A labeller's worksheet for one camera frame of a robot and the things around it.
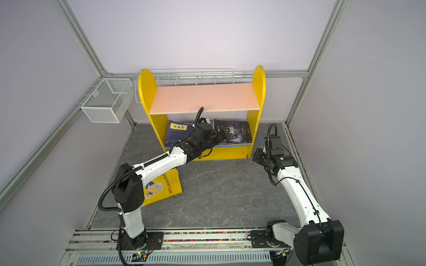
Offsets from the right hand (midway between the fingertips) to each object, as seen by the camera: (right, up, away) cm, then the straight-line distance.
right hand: (258, 156), depth 81 cm
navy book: (-43, +13, +10) cm, 46 cm away
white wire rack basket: (-50, +44, +13) cm, 68 cm away
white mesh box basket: (-84, +31, +16) cm, 91 cm away
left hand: (-16, +11, 0) cm, 19 cm away
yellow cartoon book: (-47, -17, +5) cm, 51 cm away
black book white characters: (-8, +13, +10) cm, 18 cm away
